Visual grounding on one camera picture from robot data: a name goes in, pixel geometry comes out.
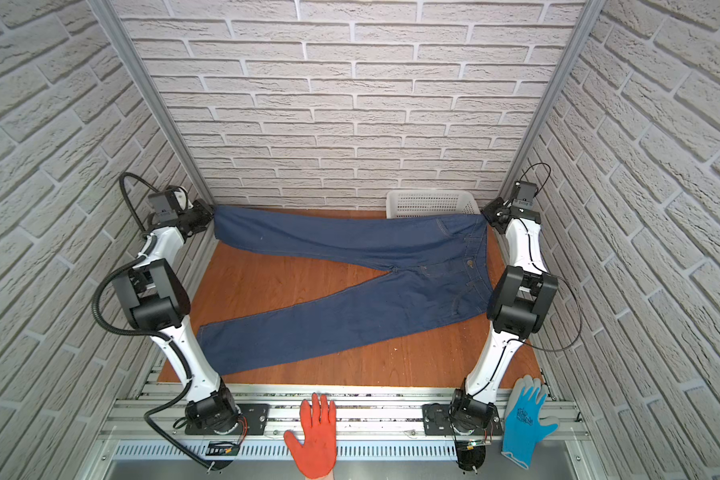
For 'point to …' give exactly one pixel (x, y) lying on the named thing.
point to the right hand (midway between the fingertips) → (489, 205)
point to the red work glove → (318, 455)
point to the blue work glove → (523, 428)
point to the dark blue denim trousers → (440, 280)
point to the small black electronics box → (222, 448)
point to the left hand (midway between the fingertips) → (212, 200)
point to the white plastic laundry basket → (430, 203)
